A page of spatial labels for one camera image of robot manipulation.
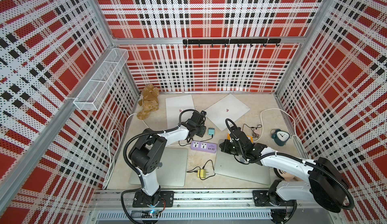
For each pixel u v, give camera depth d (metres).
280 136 0.92
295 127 1.01
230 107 1.11
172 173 0.89
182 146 0.91
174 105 1.12
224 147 0.73
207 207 0.72
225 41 0.88
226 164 0.86
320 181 0.41
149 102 0.98
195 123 0.74
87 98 0.68
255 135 0.95
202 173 0.80
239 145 0.63
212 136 0.96
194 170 0.79
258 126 1.01
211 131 0.98
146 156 0.48
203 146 0.89
